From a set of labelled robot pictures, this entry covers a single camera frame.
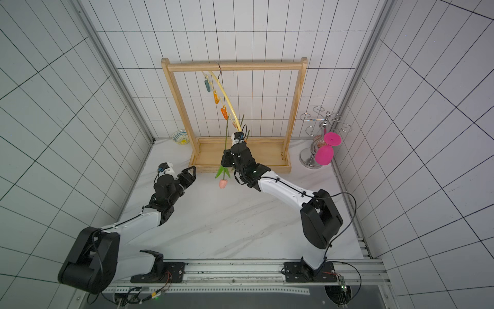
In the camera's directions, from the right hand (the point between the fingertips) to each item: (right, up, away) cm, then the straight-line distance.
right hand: (215, 153), depth 81 cm
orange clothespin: (-1, +26, +8) cm, 27 cm away
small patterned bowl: (-28, +10, +37) cm, 47 cm away
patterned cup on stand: (+52, +6, +16) cm, 55 cm away
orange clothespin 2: (+3, +19, +4) cm, 20 cm away
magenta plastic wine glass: (+55, 0, +19) cm, 58 cm away
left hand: (-12, -8, +7) cm, 16 cm away
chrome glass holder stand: (+49, +16, +9) cm, 52 cm away
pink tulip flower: (+4, -13, 0) cm, 13 cm away
